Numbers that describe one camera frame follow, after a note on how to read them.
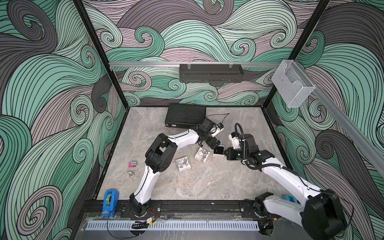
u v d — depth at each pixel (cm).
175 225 70
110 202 72
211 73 95
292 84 78
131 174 83
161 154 55
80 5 71
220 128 84
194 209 74
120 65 98
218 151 92
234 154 73
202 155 90
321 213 38
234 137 75
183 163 85
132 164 85
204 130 76
